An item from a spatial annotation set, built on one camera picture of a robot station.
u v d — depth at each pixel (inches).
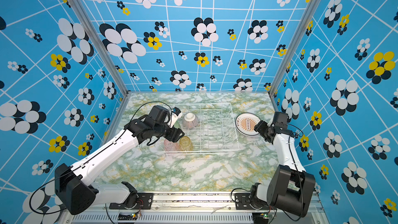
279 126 25.4
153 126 22.7
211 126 39.4
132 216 27.6
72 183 15.3
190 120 37.8
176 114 27.1
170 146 32.6
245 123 38.9
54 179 16.4
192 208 28.6
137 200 27.8
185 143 34.9
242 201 28.6
